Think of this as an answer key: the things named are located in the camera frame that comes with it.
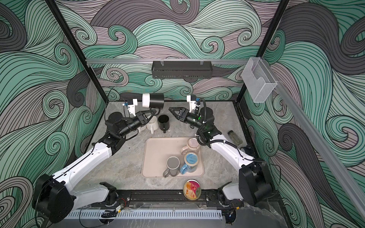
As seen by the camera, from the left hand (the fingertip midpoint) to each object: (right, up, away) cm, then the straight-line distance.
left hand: (156, 110), depth 68 cm
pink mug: (+19, -20, +12) cm, 31 cm away
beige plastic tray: (-4, -26, +24) cm, 36 cm away
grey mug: (+8, -31, +12) cm, 34 cm away
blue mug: (+18, -27, +8) cm, 33 cm away
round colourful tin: (+18, -42, +4) cm, 45 cm away
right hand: (+7, 0, 0) cm, 7 cm away
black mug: (0, -8, +30) cm, 31 cm away
